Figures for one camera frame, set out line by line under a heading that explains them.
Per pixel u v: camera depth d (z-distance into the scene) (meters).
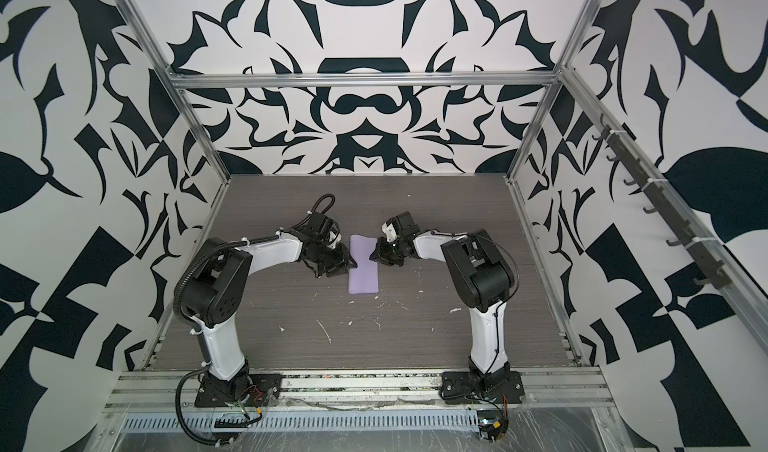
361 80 0.91
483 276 0.54
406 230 0.82
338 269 0.87
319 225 0.80
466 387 0.74
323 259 0.82
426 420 0.71
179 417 0.69
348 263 0.89
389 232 0.94
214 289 0.50
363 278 0.93
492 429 0.71
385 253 0.88
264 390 0.73
